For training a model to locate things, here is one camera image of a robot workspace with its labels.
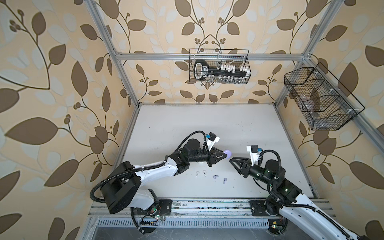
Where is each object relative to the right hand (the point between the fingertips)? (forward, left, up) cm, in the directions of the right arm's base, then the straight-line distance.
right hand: (232, 162), depth 72 cm
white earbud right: (+2, +13, -17) cm, 22 cm away
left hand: (+2, +3, +3) cm, 5 cm away
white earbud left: (+1, +17, -16) cm, 24 cm away
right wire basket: (+21, -47, +18) cm, 55 cm away
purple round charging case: (+4, +2, +3) cm, 5 cm away
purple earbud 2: (-3, +2, -16) cm, 17 cm away
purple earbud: (-1, +7, -17) cm, 19 cm away
